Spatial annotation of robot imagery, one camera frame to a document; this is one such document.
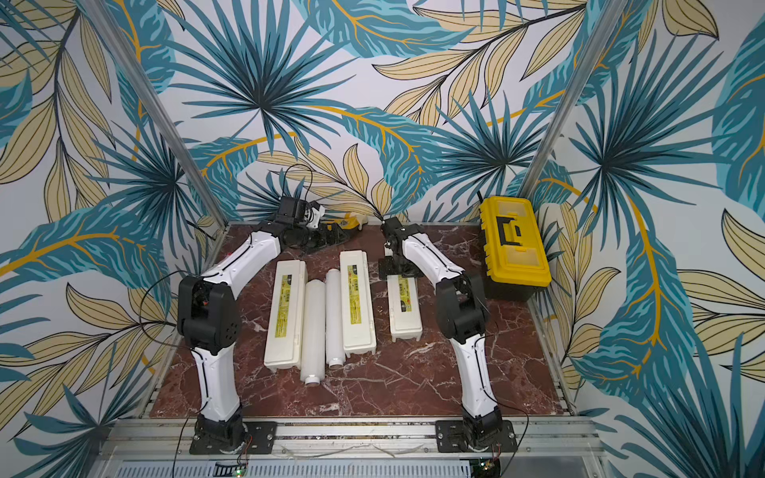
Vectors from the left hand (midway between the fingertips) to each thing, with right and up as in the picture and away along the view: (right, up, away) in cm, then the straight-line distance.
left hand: (338, 241), depth 91 cm
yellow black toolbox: (+54, -5, -1) cm, 54 cm away
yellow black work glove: (+2, +9, +25) cm, 26 cm away
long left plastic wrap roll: (-7, -27, -4) cm, 28 cm away
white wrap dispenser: (-14, -22, -6) cm, 26 cm away
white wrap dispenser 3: (+20, -19, -5) cm, 28 cm away
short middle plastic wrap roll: (-1, -23, -2) cm, 24 cm away
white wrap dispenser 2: (+6, -18, -4) cm, 20 cm away
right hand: (+20, -10, +7) cm, 23 cm away
